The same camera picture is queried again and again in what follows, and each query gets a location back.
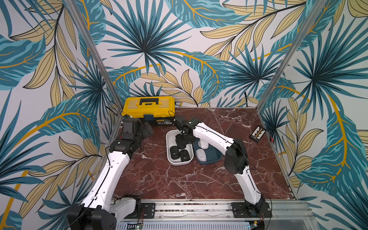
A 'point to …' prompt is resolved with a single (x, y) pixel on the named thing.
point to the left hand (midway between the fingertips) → (145, 131)
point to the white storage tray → (171, 135)
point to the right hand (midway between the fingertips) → (183, 141)
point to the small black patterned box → (257, 135)
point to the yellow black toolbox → (161, 109)
